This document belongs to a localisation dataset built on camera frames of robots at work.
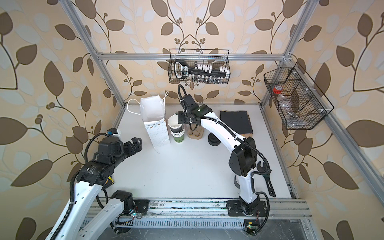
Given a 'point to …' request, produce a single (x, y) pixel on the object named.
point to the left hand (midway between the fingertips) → (135, 142)
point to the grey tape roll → (235, 182)
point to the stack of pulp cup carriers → (196, 131)
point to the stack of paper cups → (179, 137)
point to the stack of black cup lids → (213, 140)
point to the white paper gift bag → (152, 113)
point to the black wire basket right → (301, 104)
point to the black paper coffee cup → (173, 122)
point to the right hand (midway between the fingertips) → (181, 119)
